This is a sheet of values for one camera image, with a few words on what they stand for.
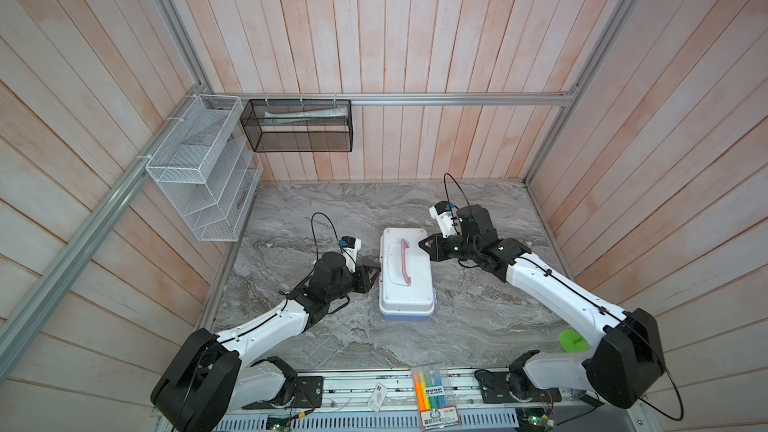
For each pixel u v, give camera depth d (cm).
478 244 61
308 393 73
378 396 72
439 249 71
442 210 72
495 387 73
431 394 72
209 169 73
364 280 74
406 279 80
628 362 40
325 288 64
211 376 41
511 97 93
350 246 75
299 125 104
